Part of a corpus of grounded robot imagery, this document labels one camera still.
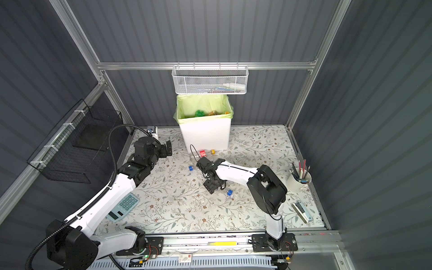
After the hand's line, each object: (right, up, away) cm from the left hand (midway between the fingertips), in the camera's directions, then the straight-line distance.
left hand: (159, 141), depth 79 cm
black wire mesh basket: (-34, -3, -5) cm, 35 cm away
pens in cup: (+70, -17, +6) cm, 72 cm away
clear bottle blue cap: (+12, -15, +18) cm, 26 cm away
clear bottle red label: (+18, -7, +20) cm, 28 cm away
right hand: (+28, -24, +12) cm, 38 cm away
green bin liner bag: (+14, +21, +23) cm, 34 cm away
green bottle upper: (+16, +18, +25) cm, 35 cm away
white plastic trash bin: (+22, +4, +15) cm, 27 cm away
